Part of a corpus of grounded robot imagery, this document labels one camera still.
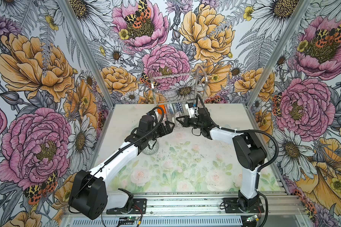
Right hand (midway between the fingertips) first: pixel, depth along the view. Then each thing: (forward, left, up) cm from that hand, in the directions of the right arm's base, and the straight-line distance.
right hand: (176, 122), depth 91 cm
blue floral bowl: (+15, +4, -2) cm, 15 cm away
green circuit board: (-49, +26, -17) cm, 58 cm away
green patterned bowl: (-22, +13, +8) cm, 27 cm away
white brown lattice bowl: (+1, +1, -1) cm, 2 cm away
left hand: (-9, +5, +4) cm, 11 cm away
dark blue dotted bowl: (+16, -3, -3) cm, 17 cm away
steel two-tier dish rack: (+34, -3, 0) cm, 34 cm away
